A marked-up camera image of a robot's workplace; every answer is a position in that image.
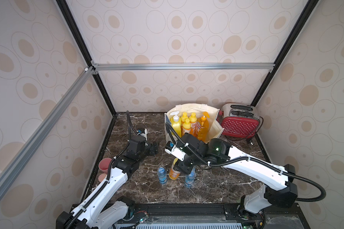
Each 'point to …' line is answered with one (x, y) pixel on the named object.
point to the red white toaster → (239, 120)
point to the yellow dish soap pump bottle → (176, 123)
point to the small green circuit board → (141, 220)
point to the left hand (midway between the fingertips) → (157, 141)
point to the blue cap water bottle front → (190, 179)
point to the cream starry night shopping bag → (215, 126)
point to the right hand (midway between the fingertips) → (181, 159)
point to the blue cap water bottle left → (162, 175)
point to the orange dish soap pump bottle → (202, 135)
